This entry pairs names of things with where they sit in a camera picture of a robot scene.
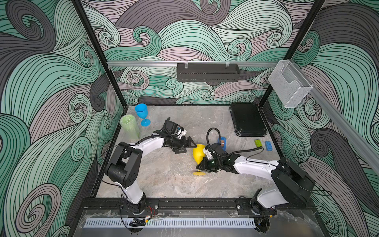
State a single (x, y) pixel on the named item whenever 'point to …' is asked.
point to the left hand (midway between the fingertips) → (192, 147)
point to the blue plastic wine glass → (141, 110)
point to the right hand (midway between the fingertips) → (195, 169)
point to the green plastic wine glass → (130, 121)
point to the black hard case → (247, 120)
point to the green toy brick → (258, 142)
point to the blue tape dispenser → (223, 142)
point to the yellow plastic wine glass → (199, 154)
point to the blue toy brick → (269, 145)
